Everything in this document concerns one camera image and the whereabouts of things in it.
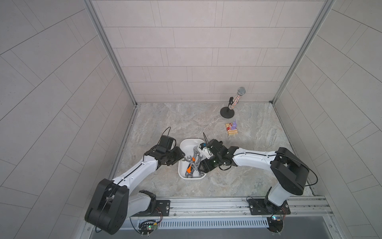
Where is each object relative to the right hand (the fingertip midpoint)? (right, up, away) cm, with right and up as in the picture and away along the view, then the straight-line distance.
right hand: (201, 167), depth 83 cm
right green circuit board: (+34, -20, -15) cm, 42 cm away
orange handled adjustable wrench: (-7, -1, 0) cm, 7 cm away
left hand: (-9, +7, +2) cm, 12 cm away
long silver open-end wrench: (0, -3, -2) cm, 4 cm away
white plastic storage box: (-3, -2, -1) cm, 4 cm away
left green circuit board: (-25, -19, -18) cm, 36 cm away
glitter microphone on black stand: (+21, +32, +28) cm, 47 cm away
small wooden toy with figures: (+20, +21, +16) cm, 33 cm away
